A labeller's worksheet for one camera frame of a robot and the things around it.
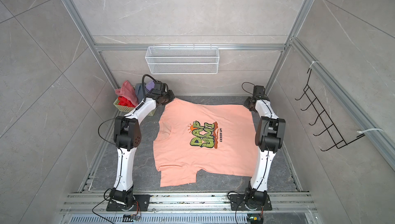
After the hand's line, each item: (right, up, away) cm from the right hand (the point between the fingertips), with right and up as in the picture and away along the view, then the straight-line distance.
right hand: (248, 102), depth 105 cm
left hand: (-51, +7, -1) cm, 52 cm away
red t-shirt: (-84, 0, -7) cm, 84 cm away
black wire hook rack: (+23, -9, -38) cm, 45 cm away
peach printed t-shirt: (-41, -23, -7) cm, 47 cm away
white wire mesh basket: (-46, +28, -4) cm, 54 cm away
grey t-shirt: (-77, +7, +2) cm, 77 cm away
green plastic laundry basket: (-84, -5, +1) cm, 84 cm away
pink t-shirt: (-85, +8, 0) cm, 85 cm away
